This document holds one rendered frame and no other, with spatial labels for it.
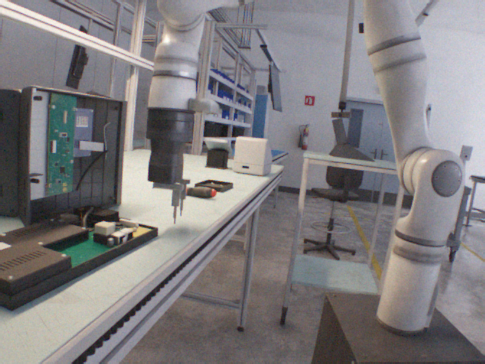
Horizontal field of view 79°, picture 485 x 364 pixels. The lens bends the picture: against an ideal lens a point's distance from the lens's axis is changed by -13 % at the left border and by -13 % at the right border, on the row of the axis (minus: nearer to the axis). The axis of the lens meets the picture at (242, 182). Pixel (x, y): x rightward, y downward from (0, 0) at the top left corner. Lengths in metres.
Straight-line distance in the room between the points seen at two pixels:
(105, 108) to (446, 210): 0.63
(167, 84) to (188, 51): 0.06
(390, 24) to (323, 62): 6.62
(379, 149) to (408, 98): 6.62
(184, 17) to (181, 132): 0.17
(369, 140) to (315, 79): 1.68
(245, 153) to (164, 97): 0.84
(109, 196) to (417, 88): 0.59
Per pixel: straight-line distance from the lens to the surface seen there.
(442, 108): 7.50
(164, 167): 0.52
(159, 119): 0.52
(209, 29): 3.35
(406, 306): 0.64
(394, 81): 0.57
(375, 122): 7.18
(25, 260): 0.37
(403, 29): 0.57
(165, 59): 0.53
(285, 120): 7.04
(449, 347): 0.68
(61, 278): 0.37
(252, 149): 1.32
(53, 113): 0.55
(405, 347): 0.63
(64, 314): 0.33
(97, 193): 0.68
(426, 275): 0.62
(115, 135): 0.68
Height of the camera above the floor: 1.17
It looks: 9 degrees down
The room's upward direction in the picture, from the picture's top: 6 degrees clockwise
